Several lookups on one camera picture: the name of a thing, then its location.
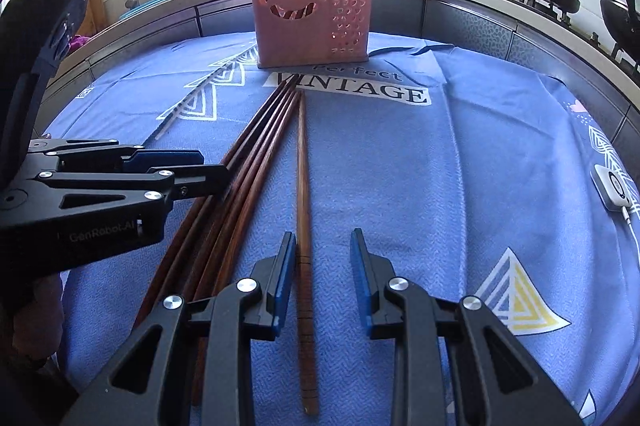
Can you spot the black wok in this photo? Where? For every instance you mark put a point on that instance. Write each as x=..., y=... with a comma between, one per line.
x=622, y=19

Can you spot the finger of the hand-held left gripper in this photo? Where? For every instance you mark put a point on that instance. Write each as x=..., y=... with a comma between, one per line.
x=160, y=159
x=200, y=183

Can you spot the dark wooden chopstick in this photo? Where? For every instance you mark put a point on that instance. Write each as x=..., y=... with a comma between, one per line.
x=259, y=131
x=272, y=131
x=249, y=131
x=286, y=131

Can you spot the black gas stove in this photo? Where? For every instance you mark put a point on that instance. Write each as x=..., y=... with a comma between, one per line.
x=575, y=26

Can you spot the pink plastic utensil holder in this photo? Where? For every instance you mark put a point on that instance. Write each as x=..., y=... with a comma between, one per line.
x=300, y=36

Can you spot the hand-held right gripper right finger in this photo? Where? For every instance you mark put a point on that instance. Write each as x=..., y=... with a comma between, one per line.
x=360, y=276

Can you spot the blue plastic basin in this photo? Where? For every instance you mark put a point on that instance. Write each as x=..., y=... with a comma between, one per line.
x=155, y=1

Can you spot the light wooden chopstick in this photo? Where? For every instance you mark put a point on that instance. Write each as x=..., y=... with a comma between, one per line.
x=302, y=206

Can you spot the blue printed tablecloth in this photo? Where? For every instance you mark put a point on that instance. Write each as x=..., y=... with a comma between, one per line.
x=425, y=206

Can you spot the small white square device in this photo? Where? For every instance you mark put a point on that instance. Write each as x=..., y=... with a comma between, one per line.
x=610, y=187

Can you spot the pink cloth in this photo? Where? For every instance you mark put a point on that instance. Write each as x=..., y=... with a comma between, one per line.
x=78, y=44

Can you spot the person's left hand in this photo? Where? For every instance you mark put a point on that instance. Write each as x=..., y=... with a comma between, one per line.
x=37, y=311

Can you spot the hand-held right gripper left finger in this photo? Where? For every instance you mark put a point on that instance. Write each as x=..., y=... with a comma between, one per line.
x=285, y=276

